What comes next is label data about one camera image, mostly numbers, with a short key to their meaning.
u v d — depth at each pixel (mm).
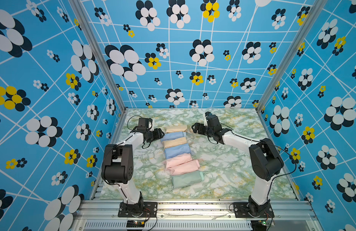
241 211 723
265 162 499
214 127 738
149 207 736
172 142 966
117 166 485
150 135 825
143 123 768
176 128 1036
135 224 722
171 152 935
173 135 988
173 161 873
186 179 810
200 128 845
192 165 868
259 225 694
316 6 683
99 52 858
